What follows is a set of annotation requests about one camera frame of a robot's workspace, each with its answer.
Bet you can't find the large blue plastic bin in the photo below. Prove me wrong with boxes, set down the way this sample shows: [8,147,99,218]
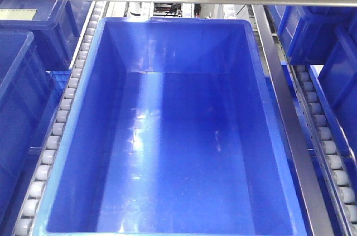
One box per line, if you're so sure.
[31,16,312,236]

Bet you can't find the row of blue bins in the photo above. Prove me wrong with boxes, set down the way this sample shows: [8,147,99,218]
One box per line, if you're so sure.
[0,0,357,236]

